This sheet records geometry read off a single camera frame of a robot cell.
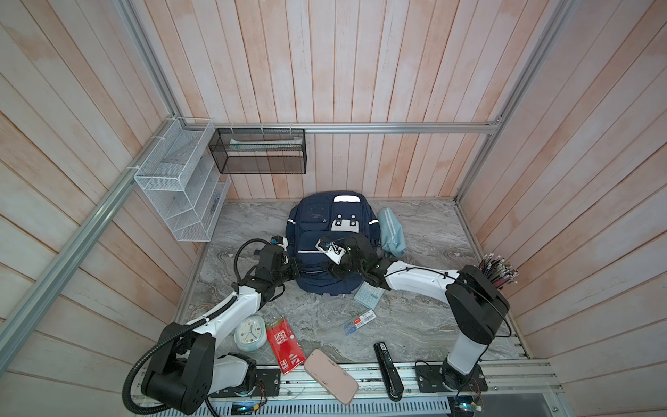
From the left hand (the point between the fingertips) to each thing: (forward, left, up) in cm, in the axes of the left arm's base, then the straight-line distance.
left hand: (301, 266), depth 87 cm
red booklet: (-25, +3, -11) cm, 27 cm away
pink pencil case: (-32, -10, -7) cm, 34 cm away
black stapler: (-32, -28, -8) cm, 43 cm away
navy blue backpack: (+25, -5, -1) cm, 26 cm away
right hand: (+4, -8, +2) cm, 9 cm away
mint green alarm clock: (-20, +15, -7) cm, 26 cm away
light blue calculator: (-6, -23, -9) cm, 26 cm away
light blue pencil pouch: (+19, -35, -6) cm, 40 cm away
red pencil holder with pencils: (-6, -61, +8) cm, 62 cm away
